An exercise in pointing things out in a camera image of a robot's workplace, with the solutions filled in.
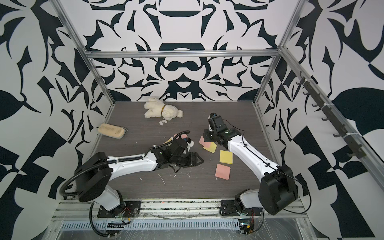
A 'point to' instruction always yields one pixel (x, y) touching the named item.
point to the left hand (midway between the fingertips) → (200, 158)
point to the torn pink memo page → (205, 144)
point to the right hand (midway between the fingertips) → (206, 132)
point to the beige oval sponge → (113, 131)
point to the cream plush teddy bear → (155, 108)
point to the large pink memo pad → (223, 171)
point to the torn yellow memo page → (212, 147)
